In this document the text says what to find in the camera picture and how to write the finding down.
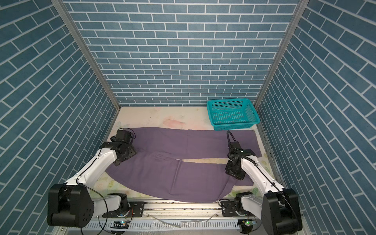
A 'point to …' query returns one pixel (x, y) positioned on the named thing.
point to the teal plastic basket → (231, 114)
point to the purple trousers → (156, 170)
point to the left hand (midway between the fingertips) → (132, 154)
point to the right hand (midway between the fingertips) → (231, 174)
